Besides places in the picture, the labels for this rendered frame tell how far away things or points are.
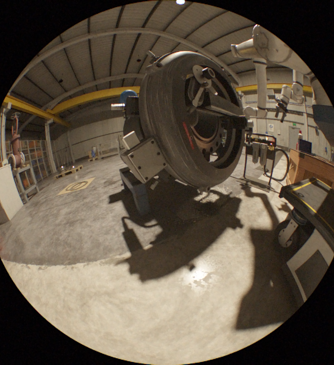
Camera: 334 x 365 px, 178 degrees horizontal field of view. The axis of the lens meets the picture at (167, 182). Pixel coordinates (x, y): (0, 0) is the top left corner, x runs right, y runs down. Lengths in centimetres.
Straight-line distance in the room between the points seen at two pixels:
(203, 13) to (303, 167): 865
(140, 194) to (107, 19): 868
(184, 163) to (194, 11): 879
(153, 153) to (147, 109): 14
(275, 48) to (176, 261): 86
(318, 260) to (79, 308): 90
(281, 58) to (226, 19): 887
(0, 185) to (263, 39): 386
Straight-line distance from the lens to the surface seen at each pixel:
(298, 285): 61
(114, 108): 41
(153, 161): 31
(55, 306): 80
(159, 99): 32
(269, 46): 47
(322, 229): 48
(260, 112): 116
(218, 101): 50
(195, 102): 38
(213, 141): 69
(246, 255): 62
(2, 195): 352
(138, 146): 30
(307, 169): 120
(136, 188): 66
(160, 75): 37
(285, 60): 48
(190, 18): 905
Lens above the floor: 49
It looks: 23 degrees down
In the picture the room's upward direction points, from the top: 6 degrees counter-clockwise
